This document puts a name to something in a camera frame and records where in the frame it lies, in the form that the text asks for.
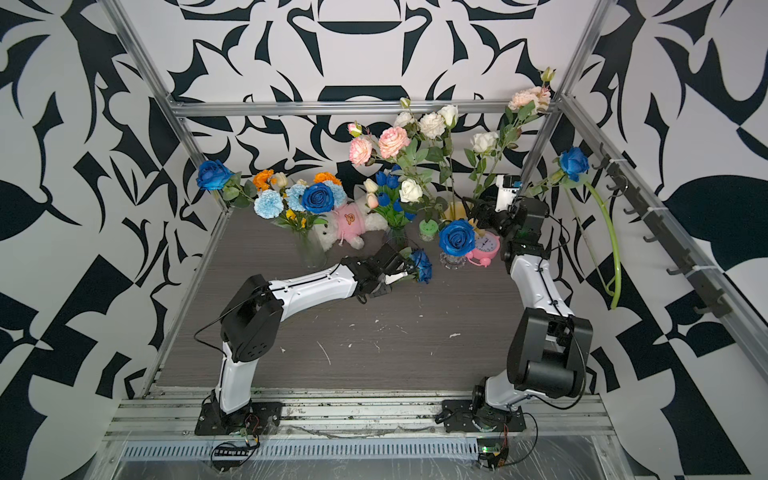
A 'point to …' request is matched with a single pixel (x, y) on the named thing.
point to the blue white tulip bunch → (384, 195)
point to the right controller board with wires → (492, 452)
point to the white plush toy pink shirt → (348, 222)
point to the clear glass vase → (311, 252)
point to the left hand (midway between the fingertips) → (377, 265)
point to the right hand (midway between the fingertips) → (477, 194)
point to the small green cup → (427, 230)
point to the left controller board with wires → (226, 456)
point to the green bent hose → (614, 240)
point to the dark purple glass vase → (398, 238)
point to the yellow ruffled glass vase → (455, 211)
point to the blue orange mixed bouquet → (294, 203)
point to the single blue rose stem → (423, 264)
